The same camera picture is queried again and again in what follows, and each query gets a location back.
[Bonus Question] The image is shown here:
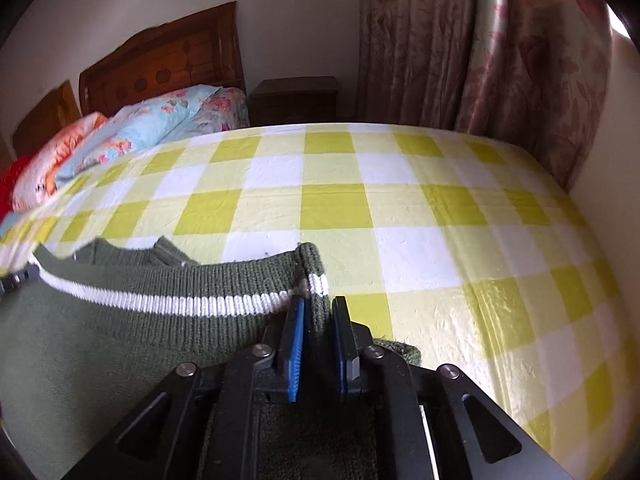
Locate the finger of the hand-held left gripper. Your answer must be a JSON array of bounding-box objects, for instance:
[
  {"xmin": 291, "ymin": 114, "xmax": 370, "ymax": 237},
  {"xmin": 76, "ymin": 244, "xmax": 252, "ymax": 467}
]
[{"xmin": 0, "ymin": 265, "xmax": 41, "ymax": 297}]

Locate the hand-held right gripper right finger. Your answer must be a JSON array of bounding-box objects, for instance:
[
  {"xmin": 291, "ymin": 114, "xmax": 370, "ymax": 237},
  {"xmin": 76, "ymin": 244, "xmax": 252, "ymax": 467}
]
[{"xmin": 331, "ymin": 295, "xmax": 577, "ymax": 480}]

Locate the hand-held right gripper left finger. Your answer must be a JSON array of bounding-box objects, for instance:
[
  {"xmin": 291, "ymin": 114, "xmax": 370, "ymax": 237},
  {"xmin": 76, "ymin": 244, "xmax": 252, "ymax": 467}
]
[{"xmin": 65, "ymin": 294, "xmax": 307, "ymax": 480}]

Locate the green knit sweater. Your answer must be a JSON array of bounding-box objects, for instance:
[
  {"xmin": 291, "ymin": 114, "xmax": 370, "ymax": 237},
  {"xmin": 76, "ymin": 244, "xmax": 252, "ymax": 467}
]
[{"xmin": 0, "ymin": 236, "xmax": 424, "ymax": 480}]

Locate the red blanket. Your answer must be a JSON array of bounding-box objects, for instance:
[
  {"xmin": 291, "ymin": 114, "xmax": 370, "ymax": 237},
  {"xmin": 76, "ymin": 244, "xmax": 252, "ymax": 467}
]
[{"xmin": 0, "ymin": 157, "xmax": 34, "ymax": 222}]

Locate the pink orange floral pillow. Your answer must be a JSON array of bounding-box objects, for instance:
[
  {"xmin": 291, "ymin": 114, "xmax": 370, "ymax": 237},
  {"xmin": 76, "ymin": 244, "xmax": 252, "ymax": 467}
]
[{"xmin": 10, "ymin": 112, "xmax": 109, "ymax": 214}]

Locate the yellow checkered bed sheet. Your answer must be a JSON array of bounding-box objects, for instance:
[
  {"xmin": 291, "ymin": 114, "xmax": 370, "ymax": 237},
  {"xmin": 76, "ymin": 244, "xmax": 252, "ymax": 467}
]
[{"xmin": 0, "ymin": 122, "xmax": 640, "ymax": 480}]

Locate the small wooden headboard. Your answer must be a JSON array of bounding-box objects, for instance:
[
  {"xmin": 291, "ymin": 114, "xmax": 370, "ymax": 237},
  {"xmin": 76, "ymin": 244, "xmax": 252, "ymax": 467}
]
[{"xmin": 12, "ymin": 79, "xmax": 84, "ymax": 159}]

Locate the blue floral pillow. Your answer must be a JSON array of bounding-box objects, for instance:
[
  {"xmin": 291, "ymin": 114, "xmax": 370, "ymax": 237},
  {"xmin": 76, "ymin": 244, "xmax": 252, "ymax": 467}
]
[{"xmin": 54, "ymin": 83, "xmax": 224, "ymax": 191}]

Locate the dark wooden nightstand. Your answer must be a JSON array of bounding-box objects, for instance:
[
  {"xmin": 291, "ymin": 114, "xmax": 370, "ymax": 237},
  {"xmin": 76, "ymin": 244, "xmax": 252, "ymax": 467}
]
[{"xmin": 248, "ymin": 75, "xmax": 340, "ymax": 126}]

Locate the pale floral quilt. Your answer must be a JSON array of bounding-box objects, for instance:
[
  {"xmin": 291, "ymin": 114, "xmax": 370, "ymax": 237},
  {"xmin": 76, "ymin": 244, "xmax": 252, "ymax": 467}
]
[{"xmin": 192, "ymin": 85, "xmax": 251, "ymax": 134}]

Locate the large wooden headboard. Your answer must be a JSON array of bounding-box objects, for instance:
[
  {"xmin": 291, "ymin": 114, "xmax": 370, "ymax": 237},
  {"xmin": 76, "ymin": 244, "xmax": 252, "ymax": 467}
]
[{"xmin": 78, "ymin": 0, "xmax": 247, "ymax": 119}]

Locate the pink floral curtain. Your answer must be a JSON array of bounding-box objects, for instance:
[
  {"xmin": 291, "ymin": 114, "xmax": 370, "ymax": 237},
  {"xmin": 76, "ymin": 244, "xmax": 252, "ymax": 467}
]
[{"xmin": 357, "ymin": 0, "xmax": 615, "ymax": 194}]

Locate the window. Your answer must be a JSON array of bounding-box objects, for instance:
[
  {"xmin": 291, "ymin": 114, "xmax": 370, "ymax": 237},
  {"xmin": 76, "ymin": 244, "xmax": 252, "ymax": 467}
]
[{"xmin": 606, "ymin": 0, "xmax": 637, "ymax": 42}]

